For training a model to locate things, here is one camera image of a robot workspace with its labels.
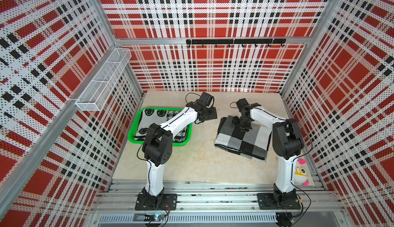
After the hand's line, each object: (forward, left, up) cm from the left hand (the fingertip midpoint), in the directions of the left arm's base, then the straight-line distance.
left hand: (215, 114), depth 93 cm
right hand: (-4, -15, -9) cm, 18 cm away
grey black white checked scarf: (-14, -24, -12) cm, 30 cm away
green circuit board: (-51, +30, -11) cm, 60 cm away
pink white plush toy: (-34, -42, -7) cm, 55 cm away
